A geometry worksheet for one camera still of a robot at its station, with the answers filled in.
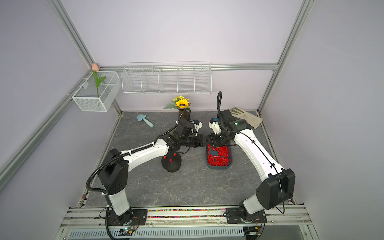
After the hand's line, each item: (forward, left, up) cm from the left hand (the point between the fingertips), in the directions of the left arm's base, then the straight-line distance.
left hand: (210, 142), depth 80 cm
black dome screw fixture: (-5, +21, -15) cm, 26 cm away
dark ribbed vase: (+27, +14, -6) cm, 31 cm away
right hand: (0, -1, +1) cm, 1 cm away
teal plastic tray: (+3, -5, -18) cm, 19 cm away
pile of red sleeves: (-2, -8, -18) cm, 20 cm away
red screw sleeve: (-6, +22, -7) cm, 24 cm away
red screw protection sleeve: (-13, +22, +12) cm, 28 cm away
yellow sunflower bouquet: (+27, +16, +6) cm, 32 cm away
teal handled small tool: (+38, +47, -17) cm, 63 cm away
